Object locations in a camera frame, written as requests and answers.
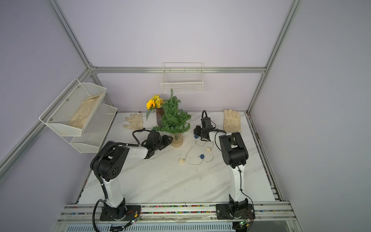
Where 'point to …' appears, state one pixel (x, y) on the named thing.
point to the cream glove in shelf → (78, 119)
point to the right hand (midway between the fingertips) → (198, 132)
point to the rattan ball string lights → (201, 156)
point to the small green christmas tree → (174, 122)
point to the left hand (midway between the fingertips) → (172, 140)
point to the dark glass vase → (159, 112)
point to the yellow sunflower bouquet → (156, 102)
